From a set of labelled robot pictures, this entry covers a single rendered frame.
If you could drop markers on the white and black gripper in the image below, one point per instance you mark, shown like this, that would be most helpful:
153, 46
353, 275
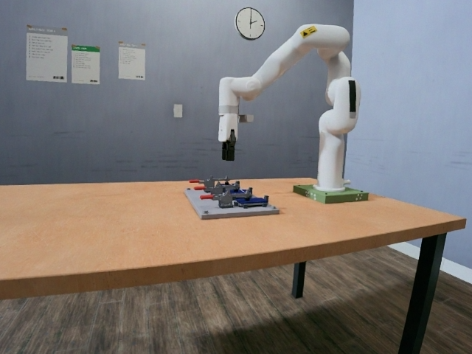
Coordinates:
228, 135

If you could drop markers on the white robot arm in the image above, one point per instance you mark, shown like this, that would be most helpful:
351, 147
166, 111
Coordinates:
343, 92

